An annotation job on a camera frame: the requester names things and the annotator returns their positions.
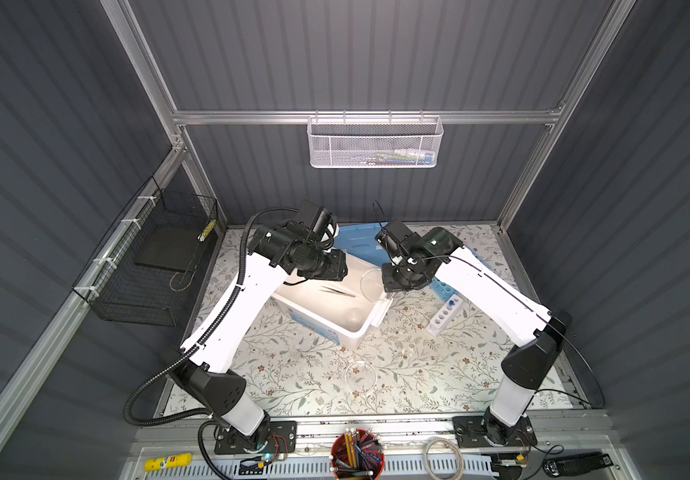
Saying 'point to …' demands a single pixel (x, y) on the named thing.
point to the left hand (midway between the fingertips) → (340, 270)
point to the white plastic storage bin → (341, 310)
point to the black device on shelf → (575, 463)
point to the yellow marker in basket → (205, 233)
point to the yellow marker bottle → (177, 460)
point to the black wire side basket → (141, 271)
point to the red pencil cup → (357, 454)
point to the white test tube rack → (442, 317)
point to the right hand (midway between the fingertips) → (392, 286)
